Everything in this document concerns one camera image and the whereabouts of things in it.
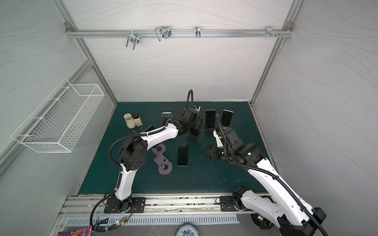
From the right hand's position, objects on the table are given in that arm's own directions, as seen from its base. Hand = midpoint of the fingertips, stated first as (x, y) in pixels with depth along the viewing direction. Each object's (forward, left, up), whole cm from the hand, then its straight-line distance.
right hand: (212, 148), depth 71 cm
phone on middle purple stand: (+12, +35, -2) cm, 37 cm away
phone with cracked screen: (+26, +29, -8) cm, 40 cm away
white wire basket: (+1, +73, +13) cm, 74 cm away
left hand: (+26, +6, -7) cm, 27 cm away
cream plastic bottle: (+24, +54, -13) cm, 61 cm away
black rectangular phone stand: (+25, 0, -24) cm, 34 cm away
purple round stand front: (-4, +26, -16) cm, 31 cm away
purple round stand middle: (+9, +32, -20) cm, 38 cm away
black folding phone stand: (+19, +12, -23) cm, 32 cm away
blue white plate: (-32, +11, -19) cm, 39 cm away
